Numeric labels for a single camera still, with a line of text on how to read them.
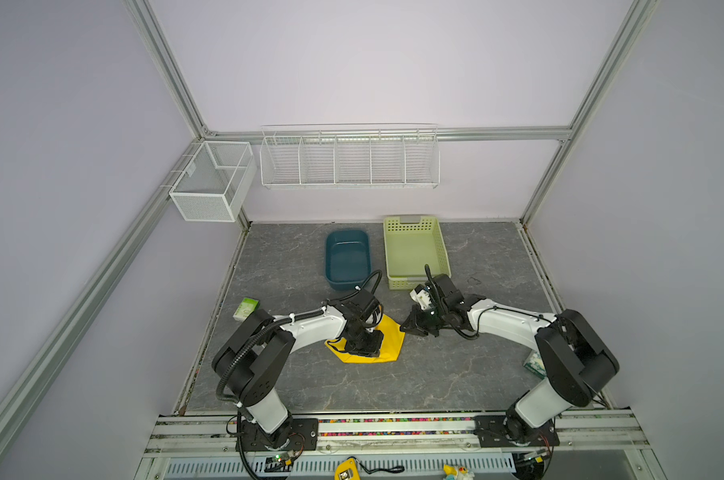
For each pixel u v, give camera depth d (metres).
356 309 0.73
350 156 0.98
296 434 0.74
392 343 0.88
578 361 0.45
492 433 0.74
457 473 0.66
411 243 1.15
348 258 1.09
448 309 0.70
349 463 0.69
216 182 1.02
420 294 0.85
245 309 0.94
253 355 0.46
